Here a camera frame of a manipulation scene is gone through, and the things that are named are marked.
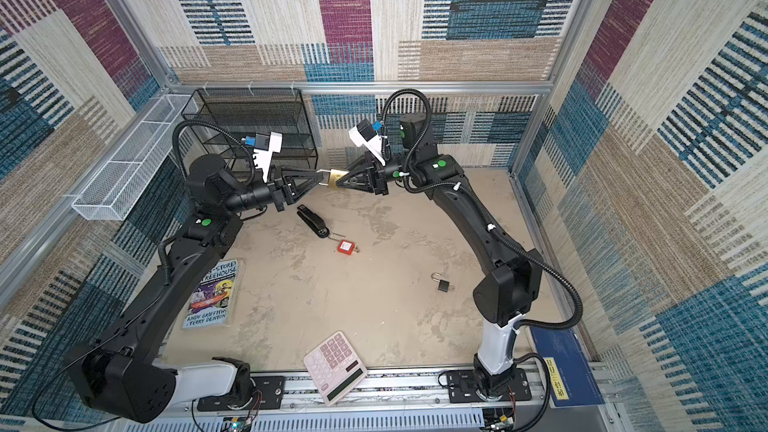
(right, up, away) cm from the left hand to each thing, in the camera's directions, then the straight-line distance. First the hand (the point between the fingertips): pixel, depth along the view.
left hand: (321, 174), depth 61 cm
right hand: (+3, -2, +3) cm, 5 cm away
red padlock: (0, -20, +36) cm, 41 cm away
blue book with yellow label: (+59, -49, +14) cm, 78 cm away
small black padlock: (+30, -30, +30) cm, 52 cm away
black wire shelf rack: (-30, +25, +41) cm, 57 cm away
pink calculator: (0, -47, +15) cm, 49 cm away
